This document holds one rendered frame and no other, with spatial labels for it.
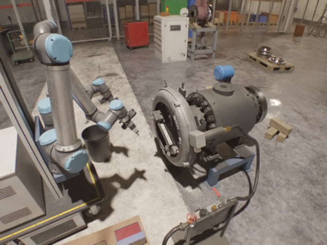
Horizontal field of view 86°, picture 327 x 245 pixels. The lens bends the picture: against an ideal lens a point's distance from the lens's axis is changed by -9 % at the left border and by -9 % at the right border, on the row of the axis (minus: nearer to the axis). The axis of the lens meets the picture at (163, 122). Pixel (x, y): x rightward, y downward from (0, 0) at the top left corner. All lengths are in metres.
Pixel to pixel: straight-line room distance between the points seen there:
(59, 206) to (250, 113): 1.87
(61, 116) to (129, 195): 1.25
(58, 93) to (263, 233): 1.90
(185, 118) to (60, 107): 0.88
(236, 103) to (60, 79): 1.48
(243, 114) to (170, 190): 1.04
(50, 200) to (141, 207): 0.80
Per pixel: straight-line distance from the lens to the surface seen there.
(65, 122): 1.06
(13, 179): 1.48
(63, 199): 1.81
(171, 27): 5.35
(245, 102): 1.97
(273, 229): 2.10
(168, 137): 1.78
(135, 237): 1.21
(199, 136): 1.41
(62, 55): 0.95
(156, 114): 1.80
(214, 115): 1.72
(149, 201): 2.00
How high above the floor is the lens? 1.70
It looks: 35 degrees down
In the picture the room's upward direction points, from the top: straight up
